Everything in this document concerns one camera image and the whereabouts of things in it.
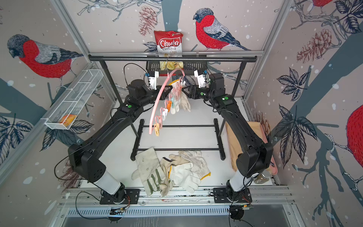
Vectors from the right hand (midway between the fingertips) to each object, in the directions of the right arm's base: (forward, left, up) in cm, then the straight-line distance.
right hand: (184, 88), depth 73 cm
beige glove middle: (-41, +9, -36) cm, 55 cm away
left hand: (-1, +5, +3) cm, 6 cm away
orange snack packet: (-20, +54, -3) cm, 58 cm away
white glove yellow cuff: (-34, +1, -35) cm, 49 cm away
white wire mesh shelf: (-10, +65, -9) cm, 67 cm away
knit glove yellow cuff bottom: (-29, -10, -37) cm, 48 cm away
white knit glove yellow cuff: (+3, 0, -14) cm, 14 cm away
